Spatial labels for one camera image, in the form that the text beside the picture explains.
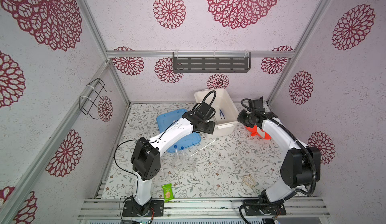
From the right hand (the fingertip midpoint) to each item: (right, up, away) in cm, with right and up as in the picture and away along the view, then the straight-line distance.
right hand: (238, 115), depth 90 cm
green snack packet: (-40, -41, -12) cm, 59 cm away
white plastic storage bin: (-3, -1, +20) cm, 20 cm away
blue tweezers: (-6, +2, +23) cm, 24 cm away
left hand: (-19, -8, -4) cm, 21 cm away
